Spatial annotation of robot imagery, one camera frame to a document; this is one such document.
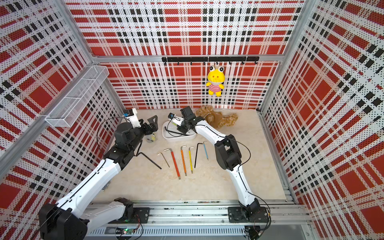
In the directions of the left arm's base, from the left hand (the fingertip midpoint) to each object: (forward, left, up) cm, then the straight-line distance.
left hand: (152, 118), depth 76 cm
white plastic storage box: (+13, -3, -31) cm, 33 cm away
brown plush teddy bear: (+18, -36, -21) cm, 46 cm away
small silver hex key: (-5, +1, -29) cm, 30 cm away
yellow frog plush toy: (+30, -35, +4) cm, 46 cm away
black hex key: (-6, -22, -30) cm, 37 cm away
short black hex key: (+11, -8, -29) cm, 32 cm away
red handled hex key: (-2, -2, -30) cm, 30 cm away
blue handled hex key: (-2, -28, -31) cm, 42 cm away
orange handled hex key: (-9, -14, -30) cm, 34 cm away
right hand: (+11, -12, -18) cm, 25 cm away
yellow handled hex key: (-9, -18, -30) cm, 36 cm away
